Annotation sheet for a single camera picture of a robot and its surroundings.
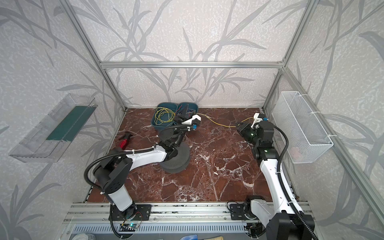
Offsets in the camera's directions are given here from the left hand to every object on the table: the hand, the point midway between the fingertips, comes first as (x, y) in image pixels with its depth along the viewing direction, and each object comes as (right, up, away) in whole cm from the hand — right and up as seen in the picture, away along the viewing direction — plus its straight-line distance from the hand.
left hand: (189, 102), depth 75 cm
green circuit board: (-30, -61, -3) cm, 68 cm away
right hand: (+23, -8, +1) cm, 25 cm away
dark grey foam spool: (-7, -34, +10) cm, 36 cm away
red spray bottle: (-45, -24, +22) cm, 56 cm away
